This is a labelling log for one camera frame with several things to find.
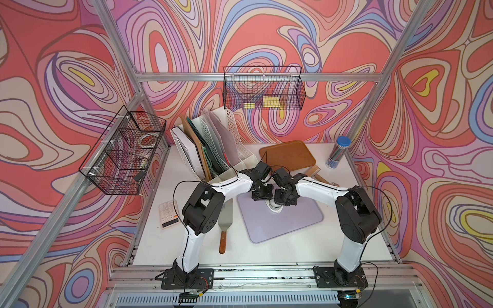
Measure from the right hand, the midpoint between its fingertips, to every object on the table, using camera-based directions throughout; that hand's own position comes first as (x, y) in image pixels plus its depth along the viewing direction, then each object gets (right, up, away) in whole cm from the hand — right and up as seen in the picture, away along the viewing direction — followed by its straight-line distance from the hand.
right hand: (281, 207), depth 92 cm
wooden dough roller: (+20, +16, +14) cm, 29 cm away
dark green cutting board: (-31, +21, -2) cm, 37 cm away
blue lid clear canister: (+31, +27, +7) cm, 41 cm away
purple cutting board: (-9, -7, -5) cm, 13 cm away
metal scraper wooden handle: (-27, -6, -4) cm, 28 cm away
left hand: (-3, +4, 0) cm, 5 cm away
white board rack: (-16, +23, +10) cm, 30 cm away
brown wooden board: (-36, +30, -12) cm, 48 cm away
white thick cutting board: (-42, +28, -9) cm, 51 cm away
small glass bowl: (-4, -1, -1) cm, 5 cm away
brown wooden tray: (+9, +26, +22) cm, 35 cm away
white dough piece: (-5, +3, -6) cm, 8 cm away
